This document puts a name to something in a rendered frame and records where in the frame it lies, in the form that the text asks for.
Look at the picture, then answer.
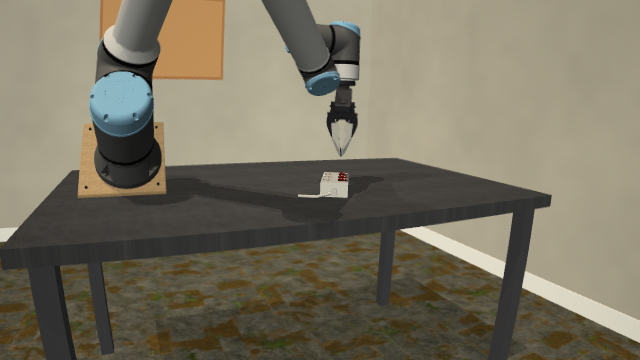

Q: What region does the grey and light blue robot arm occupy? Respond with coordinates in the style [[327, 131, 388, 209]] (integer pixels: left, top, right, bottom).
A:
[[89, 0, 361, 189]]

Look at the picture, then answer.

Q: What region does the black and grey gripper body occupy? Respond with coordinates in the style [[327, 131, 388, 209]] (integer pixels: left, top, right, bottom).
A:
[[330, 80, 356, 122]]

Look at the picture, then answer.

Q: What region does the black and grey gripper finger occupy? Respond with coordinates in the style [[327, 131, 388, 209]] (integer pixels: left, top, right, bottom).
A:
[[327, 112, 341, 157], [341, 113, 358, 157]]

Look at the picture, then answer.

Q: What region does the white power strip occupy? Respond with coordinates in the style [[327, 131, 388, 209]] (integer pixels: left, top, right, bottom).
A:
[[298, 172, 348, 198]]

